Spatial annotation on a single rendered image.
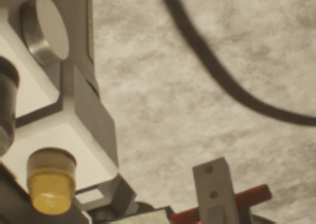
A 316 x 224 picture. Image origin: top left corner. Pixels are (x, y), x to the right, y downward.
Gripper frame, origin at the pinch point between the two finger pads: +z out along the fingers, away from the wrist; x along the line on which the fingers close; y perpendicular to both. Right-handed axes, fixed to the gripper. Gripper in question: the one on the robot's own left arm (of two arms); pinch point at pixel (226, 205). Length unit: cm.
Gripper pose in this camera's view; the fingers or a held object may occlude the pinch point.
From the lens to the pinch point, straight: 52.0
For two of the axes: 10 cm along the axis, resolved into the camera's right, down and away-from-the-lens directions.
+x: 3.8, 6.0, 7.0
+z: -1.0, -7.2, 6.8
